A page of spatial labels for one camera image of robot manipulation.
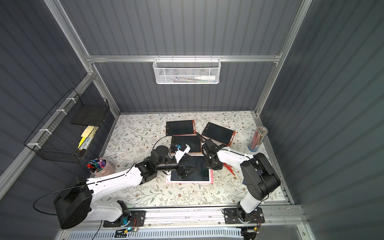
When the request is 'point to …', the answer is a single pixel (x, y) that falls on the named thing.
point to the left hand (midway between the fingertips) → (196, 167)
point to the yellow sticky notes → (85, 133)
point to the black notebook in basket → (89, 115)
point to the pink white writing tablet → (204, 175)
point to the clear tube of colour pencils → (260, 132)
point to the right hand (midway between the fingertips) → (212, 166)
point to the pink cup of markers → (101, 167)
